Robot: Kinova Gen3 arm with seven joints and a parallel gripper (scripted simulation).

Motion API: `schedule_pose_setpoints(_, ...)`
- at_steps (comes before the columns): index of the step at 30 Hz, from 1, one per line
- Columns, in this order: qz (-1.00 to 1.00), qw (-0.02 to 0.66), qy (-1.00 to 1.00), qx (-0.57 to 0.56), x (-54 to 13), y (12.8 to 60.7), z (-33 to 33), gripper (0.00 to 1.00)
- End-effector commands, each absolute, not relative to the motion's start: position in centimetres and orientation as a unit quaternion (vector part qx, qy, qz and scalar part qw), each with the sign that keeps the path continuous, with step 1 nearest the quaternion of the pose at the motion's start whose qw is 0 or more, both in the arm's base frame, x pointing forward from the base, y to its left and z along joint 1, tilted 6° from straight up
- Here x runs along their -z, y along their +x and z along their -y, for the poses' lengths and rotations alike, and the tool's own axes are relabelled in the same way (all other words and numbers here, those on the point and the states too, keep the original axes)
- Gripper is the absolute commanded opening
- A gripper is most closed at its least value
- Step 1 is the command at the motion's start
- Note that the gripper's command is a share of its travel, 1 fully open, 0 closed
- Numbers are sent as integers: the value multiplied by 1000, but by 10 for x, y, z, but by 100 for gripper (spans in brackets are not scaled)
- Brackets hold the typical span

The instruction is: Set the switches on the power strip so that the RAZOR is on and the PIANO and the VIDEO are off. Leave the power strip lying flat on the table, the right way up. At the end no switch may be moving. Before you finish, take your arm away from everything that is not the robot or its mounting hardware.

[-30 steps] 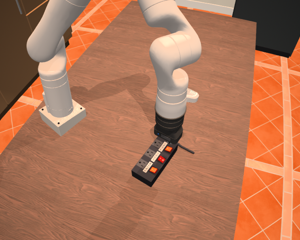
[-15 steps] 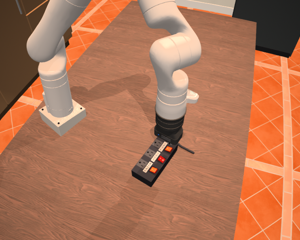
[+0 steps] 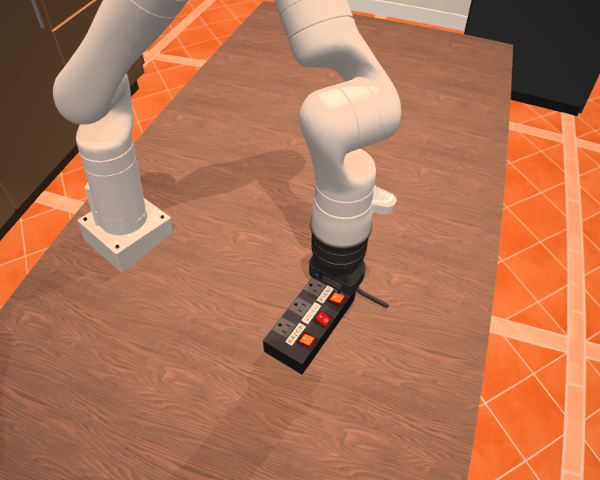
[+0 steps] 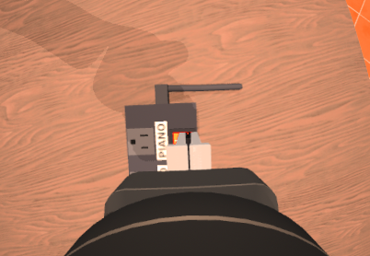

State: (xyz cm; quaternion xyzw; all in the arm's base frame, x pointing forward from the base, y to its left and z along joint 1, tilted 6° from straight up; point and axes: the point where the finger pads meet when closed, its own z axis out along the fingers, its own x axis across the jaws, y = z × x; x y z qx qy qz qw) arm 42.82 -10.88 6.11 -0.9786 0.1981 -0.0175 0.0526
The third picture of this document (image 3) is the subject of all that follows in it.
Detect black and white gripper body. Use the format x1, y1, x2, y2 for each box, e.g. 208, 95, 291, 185
309, 186, 397, 295

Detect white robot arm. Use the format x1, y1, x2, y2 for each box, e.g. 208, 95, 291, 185
53, 0, 401, 235

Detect dark grey power strip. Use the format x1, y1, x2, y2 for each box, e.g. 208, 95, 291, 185
263, 277, 355, 374

